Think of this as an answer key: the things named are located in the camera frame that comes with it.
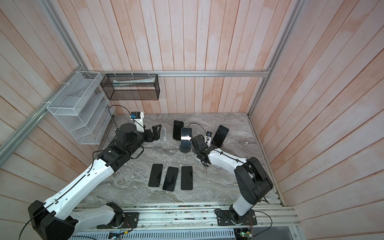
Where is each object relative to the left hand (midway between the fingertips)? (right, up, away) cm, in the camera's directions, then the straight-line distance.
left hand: (153, 128), depth 73 cm
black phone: (+10, +2, +24) cm, 26 cm away
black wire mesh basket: (-24, +30, +32) cm, 50 cm away
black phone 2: (+38, -5, +22) cm, 44 cm away
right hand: (+26, -12, +20) cm, 35 cm away
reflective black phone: (+16, -7, +23) cm, 29 cm away
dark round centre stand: (+15, -15, +27) cm, 35 cm away
